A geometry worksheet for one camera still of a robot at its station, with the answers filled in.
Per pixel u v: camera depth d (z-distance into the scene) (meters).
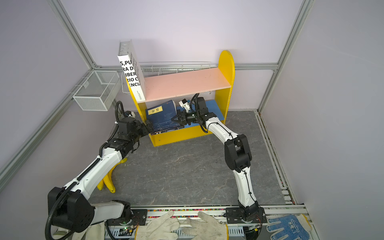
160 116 0.87
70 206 0.40
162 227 0.71
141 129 0.73
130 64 0.55
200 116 0.75
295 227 0.71
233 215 0.74
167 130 0.89
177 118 0.84
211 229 0.71
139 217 0.74
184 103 0.84
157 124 0.85
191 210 0.77
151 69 0.92
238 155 0.56
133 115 0.73
